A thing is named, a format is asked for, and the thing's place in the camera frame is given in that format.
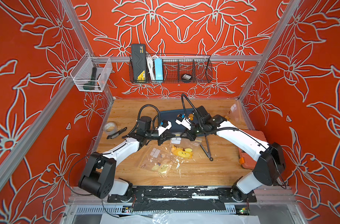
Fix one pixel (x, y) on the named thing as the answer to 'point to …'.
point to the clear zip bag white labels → (158, 159)
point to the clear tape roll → (110, 128)
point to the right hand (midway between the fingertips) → (179, 135)
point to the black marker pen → (112, 136)
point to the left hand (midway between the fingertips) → (173, 134)
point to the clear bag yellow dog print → (234, 114)
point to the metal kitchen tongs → (208, 154)
